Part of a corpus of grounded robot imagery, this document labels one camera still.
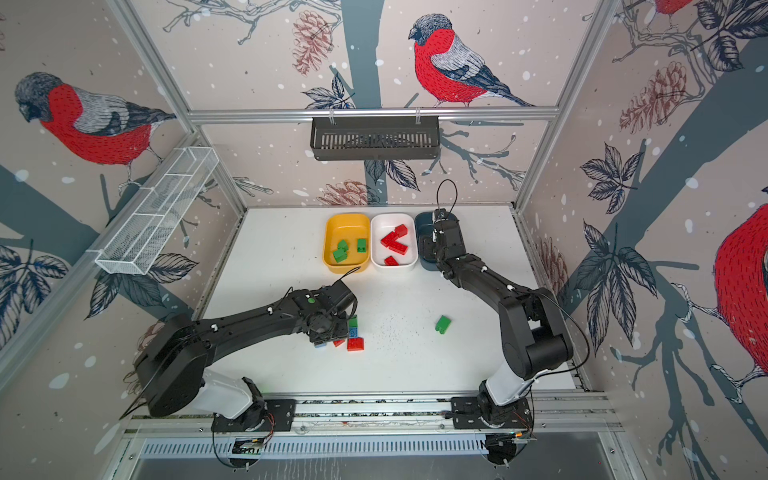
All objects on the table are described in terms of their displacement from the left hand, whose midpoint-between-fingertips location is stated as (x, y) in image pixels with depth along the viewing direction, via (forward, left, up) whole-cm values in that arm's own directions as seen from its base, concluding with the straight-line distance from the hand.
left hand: (344, 335), depth 83 cm
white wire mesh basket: (+19, +49, +26) cm, 58 cm away
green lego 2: (+4, -29, -3) cm, 29 cm away
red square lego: (+41, -18, -2) cm, 44 cm away
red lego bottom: (-1, -3, -4) cm, 5 cm away
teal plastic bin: (+42, -26, -2) cm, 49 cm away
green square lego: (+34, -3, -2) cm, 34 cm away
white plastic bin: (+43, -10, -1) cm, 44 cm away
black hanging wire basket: (+64, -8, +23) cm, 68 cm away
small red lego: (+27, -13, -3) cm, 30 cm away
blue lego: (-2, +7, -2) cm, 8 cm away
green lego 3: (+5, -2, -2) cm, 5 cm away
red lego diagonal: (-1, +2, -2) cm, 3 cm away
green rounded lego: (+30, +4, -2) cm, 30 cm away
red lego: (+33, -17, -3) cm, 37 cm away
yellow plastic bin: (+44, +2, -4) cm, 44 cm away
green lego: (+33, +4, -3) cm, 34 cm away
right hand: (+27, -27, +10) cm, 40 cm away
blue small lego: (+2, -2, -2) cm, 4 cm away
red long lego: (+37, -13, -3) cm, 39 cm away
